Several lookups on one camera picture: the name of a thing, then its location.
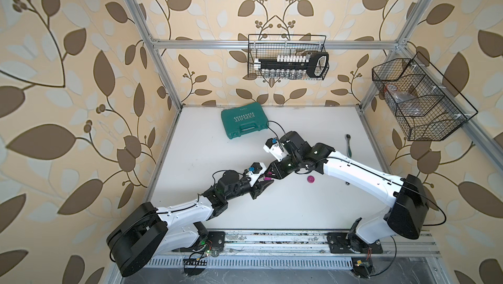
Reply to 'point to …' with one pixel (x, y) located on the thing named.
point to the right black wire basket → (429, 107)
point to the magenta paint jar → (267, 178)
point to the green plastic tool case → (243, 119)
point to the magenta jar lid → (310, 178)
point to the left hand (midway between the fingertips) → (267, 174)
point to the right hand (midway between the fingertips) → (267, 172)
